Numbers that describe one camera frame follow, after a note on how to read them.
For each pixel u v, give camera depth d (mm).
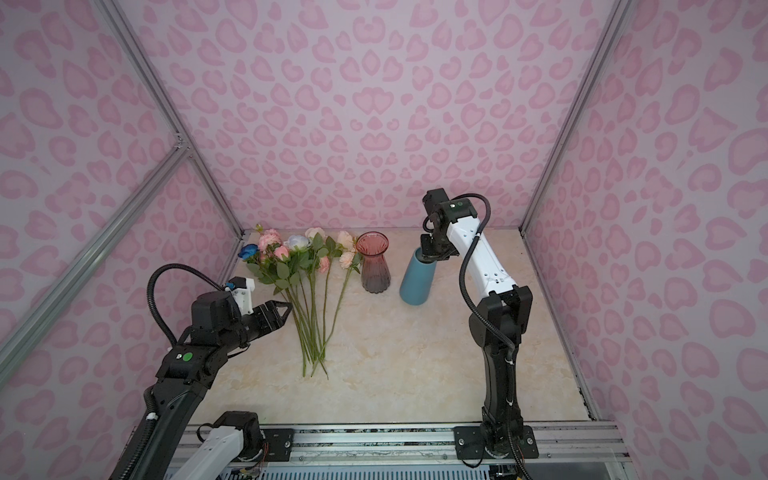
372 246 923
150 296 517
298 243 1052
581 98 824
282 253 1025
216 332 544
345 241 1130
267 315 649
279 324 662
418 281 903
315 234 1076
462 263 543
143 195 759
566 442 749
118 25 698
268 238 1034
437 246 742
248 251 1046
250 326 637
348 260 1060
